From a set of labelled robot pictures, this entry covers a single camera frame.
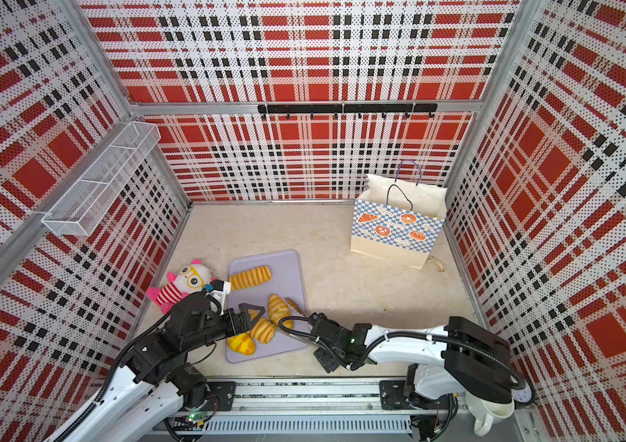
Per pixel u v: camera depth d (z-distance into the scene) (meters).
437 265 0.99
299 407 0.73
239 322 0.64
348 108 0.89
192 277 0.90
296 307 0.88
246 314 0.65
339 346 0.61
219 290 0.68
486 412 0.65
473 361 0.42
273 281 0.96
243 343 0.80
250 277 0.93
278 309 0.86
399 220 0.86
